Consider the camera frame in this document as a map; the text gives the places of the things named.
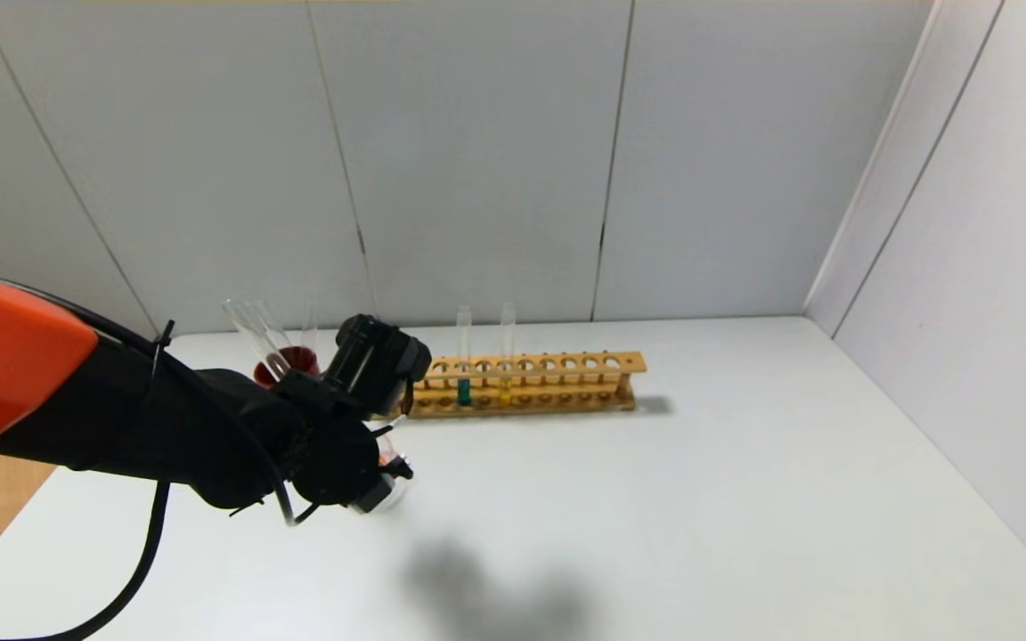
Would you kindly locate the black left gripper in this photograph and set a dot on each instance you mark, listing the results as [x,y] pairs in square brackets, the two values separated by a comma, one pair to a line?
[335,458]

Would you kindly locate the test tube with red pigment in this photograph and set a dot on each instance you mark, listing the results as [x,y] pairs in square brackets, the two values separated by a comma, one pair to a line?
[310,325]

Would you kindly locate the orange and black left arm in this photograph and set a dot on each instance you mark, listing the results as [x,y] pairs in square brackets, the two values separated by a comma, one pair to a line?
[32,383]

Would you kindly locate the empty clear glass tube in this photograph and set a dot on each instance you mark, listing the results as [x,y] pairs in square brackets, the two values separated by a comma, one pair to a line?
[246,325]
[271,334]

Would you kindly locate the test tube with blue pigment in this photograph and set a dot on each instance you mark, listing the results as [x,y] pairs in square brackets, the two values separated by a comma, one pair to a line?
[464,390]

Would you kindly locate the test tube with yellow pigment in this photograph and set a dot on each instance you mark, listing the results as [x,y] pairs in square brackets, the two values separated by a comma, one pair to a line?
[506,387]

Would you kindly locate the wooden test tube rack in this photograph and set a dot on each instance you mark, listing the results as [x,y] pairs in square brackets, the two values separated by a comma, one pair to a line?
[566,363]

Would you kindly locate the clear glass beaker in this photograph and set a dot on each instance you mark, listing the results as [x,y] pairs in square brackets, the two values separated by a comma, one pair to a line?
[395,494]

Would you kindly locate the dark red plastic cup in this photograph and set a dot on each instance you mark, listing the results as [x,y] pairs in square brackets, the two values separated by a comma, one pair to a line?
[295,358]

